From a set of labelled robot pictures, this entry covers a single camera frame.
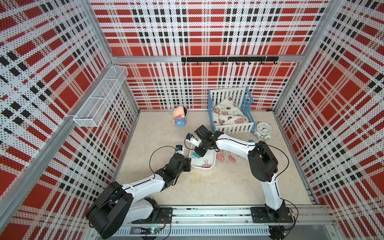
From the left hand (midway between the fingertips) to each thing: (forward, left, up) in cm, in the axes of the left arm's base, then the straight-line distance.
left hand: (191, 158), depth 89 cm
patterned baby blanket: (+42, -26, -4) cm, 50 cm away
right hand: (+6, -5, +1) cm, 8 cm away
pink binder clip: (+2, -18, -4) cm, 19 cm away
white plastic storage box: (+2, -11, -4) cm, 12 cm away
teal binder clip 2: (+17, -41, -6) cm, 45 cm away
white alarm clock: (+23, -51, -2) cm, 56 cm away
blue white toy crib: (+49, -39, +4) cm, 63 cm away
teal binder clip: (0, -2, +7) cm, 7 cm away
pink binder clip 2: (+1, -26, -3) cm, 26 cm away
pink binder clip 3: (-3, -9, -4) cm, 10 cm away
